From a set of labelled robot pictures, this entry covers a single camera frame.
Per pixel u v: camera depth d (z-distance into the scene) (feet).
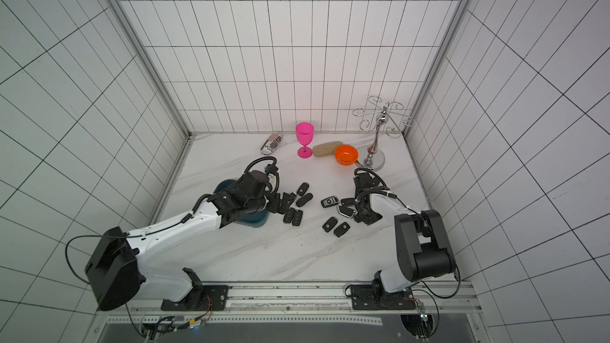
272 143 3.68
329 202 3.05
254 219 2.78
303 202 3.10
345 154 3.52
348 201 3.10
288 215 2.95
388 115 2.82
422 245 1.48
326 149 3.59
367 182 2.47
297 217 2.94
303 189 3.20
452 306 2.38
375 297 2.26
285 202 2.37
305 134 3.28
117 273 1.29
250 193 2.01
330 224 2.87
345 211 3.01
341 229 2.87
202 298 2.25
